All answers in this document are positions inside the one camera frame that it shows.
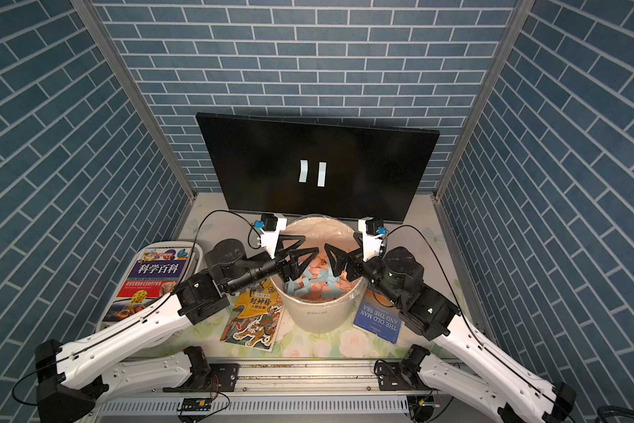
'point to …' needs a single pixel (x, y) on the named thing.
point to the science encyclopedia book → (155, 273)
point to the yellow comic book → (254, 317)
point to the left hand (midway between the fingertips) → (319, 249)
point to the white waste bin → (320, 300)
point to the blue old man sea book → (378, 314)
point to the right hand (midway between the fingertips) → (344, 242)
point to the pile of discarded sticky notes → (317, 281)
